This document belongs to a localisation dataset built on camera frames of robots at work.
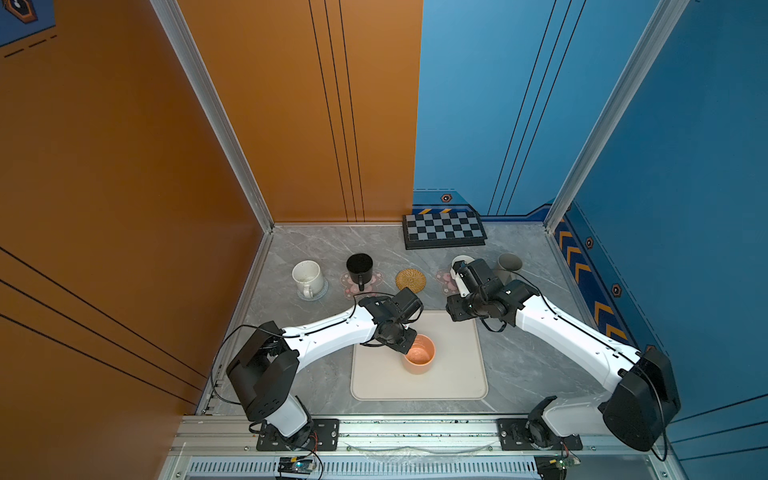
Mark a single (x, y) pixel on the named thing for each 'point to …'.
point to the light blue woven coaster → (318, 296)
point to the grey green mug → (506, 264)
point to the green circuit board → (295, 464)
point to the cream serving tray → (378, 374)
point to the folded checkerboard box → (438, 230)
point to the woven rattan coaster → (411, 278)
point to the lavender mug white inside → (461, 258)
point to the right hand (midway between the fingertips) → (451, 306)
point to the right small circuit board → (564, 461)
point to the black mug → (360, 268)
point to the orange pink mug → (421, 355)
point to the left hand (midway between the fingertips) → (407, 339)
